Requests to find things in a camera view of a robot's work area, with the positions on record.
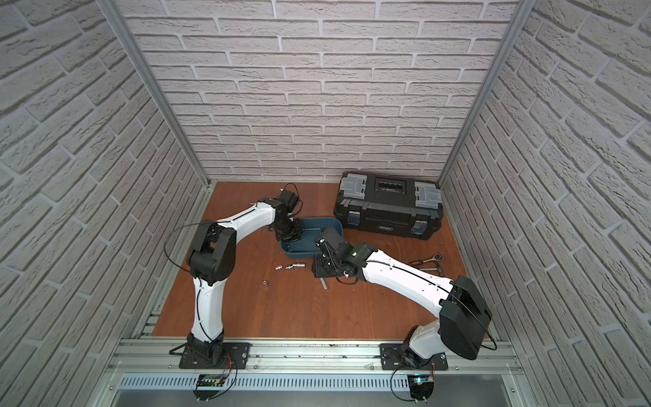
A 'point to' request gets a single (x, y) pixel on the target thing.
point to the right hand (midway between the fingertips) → (320, 267)
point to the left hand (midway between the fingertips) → (305, 234)
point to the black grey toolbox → (391, 203)
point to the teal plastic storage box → (306, 248)
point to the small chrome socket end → (279, 267)
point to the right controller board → (420, 387)
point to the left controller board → (208, 386)
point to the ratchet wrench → (437, 257)
